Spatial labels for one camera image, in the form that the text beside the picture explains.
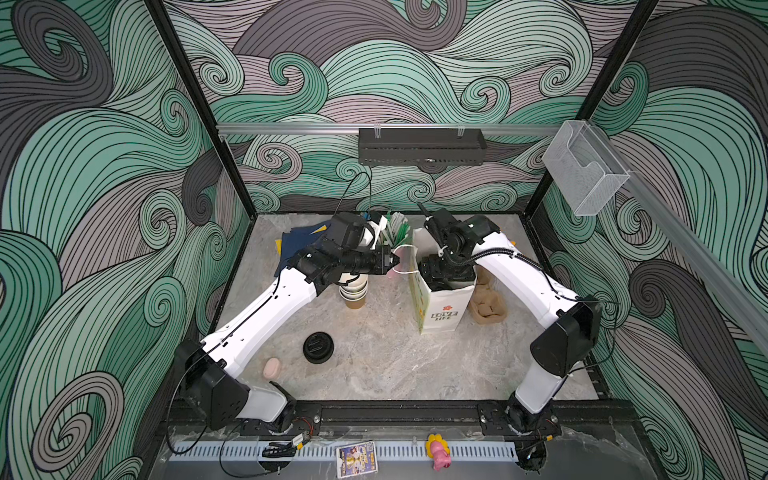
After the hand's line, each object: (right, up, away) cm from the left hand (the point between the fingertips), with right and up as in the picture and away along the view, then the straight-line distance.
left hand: (401, 259), depth 71 cm
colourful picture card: (-11, -46, -4) cm, 47 cm away
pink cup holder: (-2, -3, -1) cm, 4 cm away
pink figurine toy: (+8, -44, -4) cm, 45 cm away
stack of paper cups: (-12, -10, +12) cm, 20 cm away
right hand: (+11, -6, +9) cm, 15 cm away
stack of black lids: (-23, -26, +12) cm, 37 cm away
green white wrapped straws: (0, +8, +19) cm, 21 cm away
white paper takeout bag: (+10, -14, +6) cm, 19 cm away
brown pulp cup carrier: (+29, -16, +20) cm, 38 cm away
